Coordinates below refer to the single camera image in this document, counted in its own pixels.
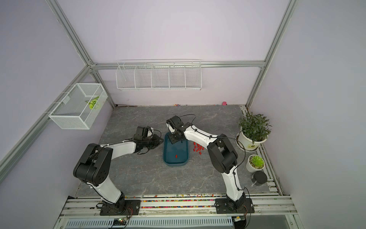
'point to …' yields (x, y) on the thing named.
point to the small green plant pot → (254, 163)
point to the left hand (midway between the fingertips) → (164, 141)
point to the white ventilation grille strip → (225, 222)
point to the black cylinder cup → (259, 178)
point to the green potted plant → (255, 126)
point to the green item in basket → (92, 102)
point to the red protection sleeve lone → (176, 156)
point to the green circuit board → (119, 222)
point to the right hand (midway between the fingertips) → (172, 136)
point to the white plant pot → (246, 144)
